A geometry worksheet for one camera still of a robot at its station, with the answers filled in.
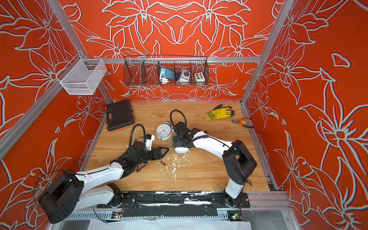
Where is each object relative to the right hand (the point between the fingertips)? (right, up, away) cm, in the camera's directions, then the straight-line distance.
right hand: (177, 142), depth 87 cm
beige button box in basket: (+15, +43, +8) cm, 46 cm away
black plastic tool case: (-45, +17, +20) cm, 52 cm away
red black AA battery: (-9, -12, -1) cm, 15 cm away
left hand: (-6, -3, -5) cm, 9 cm away
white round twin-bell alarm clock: (-9, +6, +10) cm, 15 cm away
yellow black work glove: (+32, +19, +23) cm, 44 cm away
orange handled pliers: (+46, +12, +18) cm, 51 cm away
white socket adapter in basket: (+5, +42, +4) cm, 43 cm away
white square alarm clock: (+3, -4, -1) cm, 5 cm away
